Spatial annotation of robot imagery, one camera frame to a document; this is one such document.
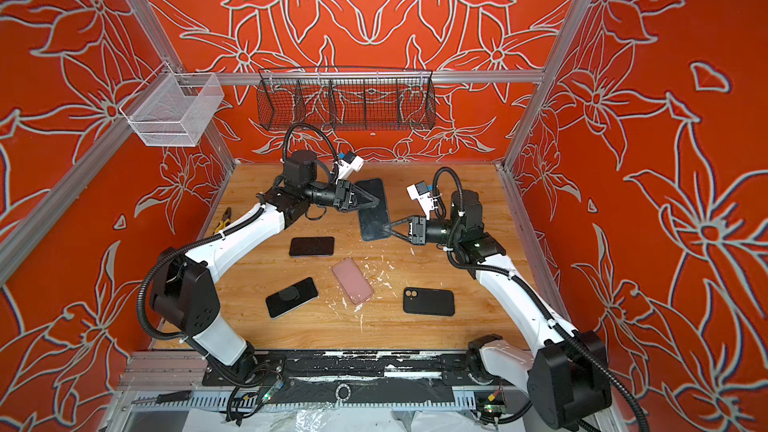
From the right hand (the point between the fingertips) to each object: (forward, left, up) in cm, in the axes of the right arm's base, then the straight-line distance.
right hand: (385, 232), depth 68 cm
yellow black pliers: (+21, +55, -25) cm, 64 cm away
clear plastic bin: (+45, +66, +4) cm, 80 cm away
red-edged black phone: (+14, +25, -30) cm, 41 cm away
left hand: (+6, +2, +4) cm, 7 cm away
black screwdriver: (-29, +53, -26) cm, 66 cm away
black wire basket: (+51, +12, +3) cm, 52 cm away
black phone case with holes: (-6, -12, -30) cm, 33 cm away
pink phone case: (-1, +9, -28) cm, 29 cm away
